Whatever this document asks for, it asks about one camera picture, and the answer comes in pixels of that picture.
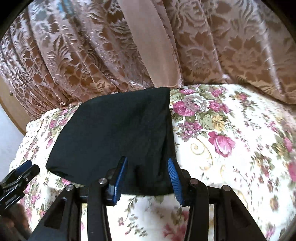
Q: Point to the brown floral curtain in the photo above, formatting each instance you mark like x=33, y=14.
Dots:
x=61, y=53

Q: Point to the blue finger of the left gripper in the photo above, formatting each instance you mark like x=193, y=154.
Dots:
x=22, y=168

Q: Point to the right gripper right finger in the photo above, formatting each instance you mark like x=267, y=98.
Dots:
x=180, y=181

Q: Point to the floral bed sheet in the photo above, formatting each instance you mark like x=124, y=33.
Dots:
x=224, y=134

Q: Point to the person's left hand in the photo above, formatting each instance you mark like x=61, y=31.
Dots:
x=15, y=224

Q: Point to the wooden wardrobe door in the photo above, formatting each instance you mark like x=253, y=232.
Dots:
x=13, y=108

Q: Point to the black pants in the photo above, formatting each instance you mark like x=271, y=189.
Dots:
x=136, y=125

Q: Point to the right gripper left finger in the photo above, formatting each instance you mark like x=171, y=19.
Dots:
x=116, y=178

